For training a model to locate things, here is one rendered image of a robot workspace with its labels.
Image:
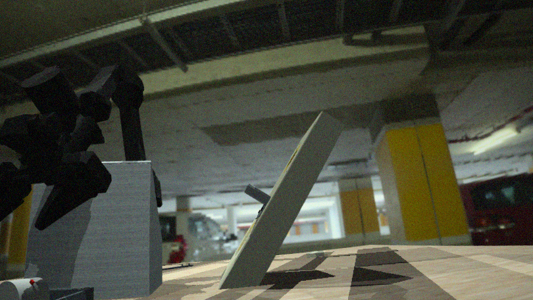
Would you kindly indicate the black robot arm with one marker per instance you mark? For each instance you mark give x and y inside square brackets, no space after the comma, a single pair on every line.
[62,108]

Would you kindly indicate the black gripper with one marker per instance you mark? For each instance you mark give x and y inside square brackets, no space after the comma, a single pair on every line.
[77,176]

